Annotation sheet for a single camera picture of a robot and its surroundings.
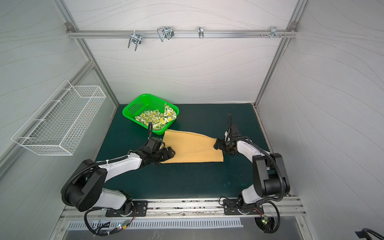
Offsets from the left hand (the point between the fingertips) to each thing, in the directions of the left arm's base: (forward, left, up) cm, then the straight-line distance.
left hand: (173, 153), depth 90 cm
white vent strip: (-34, -11, -3) cm, 36 cm away
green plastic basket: (+40, +27, -3) cm, 48 cm away
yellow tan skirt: (+5, -11, -1) cm, 12 cm away
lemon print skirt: (+21, +12, +7) cm, 26 cm away
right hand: (+6, -31, +1) cm, 32 cm away
